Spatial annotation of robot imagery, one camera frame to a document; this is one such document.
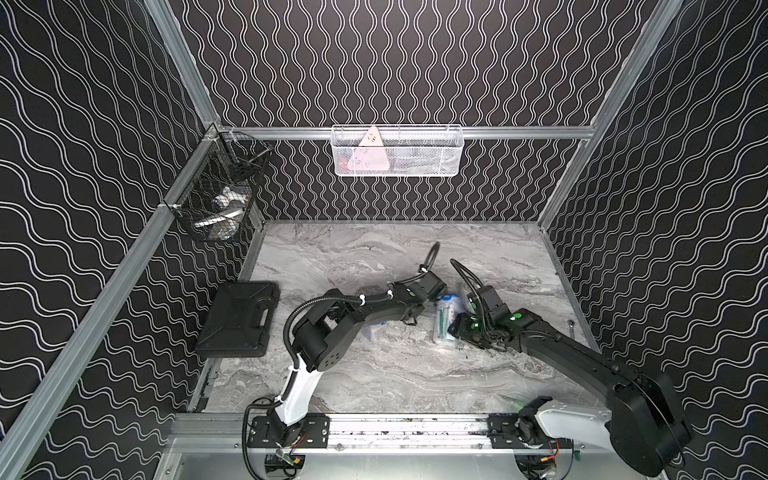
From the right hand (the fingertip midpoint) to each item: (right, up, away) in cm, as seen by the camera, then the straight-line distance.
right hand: (455, 331), depth 85 cm
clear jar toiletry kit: (-2, +6, +4) cm, 7 cm away
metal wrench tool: (+38, 0, +7) cm, 38 cm away
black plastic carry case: (-62, +2, +1) cm, 62 cm away
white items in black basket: (-65, +35, 0) cm, 74 cm away
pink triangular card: (-25, +52, +5) cm, 58 cm away
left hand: (-8, +9, +10) cm, 15 cm away
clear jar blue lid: (-23, +1, -1) cm, 23 cm away
